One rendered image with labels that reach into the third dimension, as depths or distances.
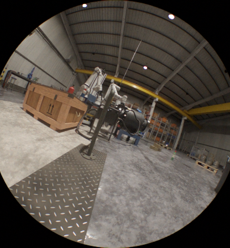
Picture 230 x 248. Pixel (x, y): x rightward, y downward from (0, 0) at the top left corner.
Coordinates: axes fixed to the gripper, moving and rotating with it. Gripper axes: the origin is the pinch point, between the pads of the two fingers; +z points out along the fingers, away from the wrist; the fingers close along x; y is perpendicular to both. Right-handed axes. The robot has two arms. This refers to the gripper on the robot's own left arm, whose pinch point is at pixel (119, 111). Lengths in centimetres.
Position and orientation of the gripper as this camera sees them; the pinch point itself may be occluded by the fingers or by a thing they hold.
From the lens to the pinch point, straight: 156.4
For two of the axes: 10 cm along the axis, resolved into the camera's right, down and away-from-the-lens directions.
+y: -3.6, -1.3, -9.3
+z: -3.6, 9.3, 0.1
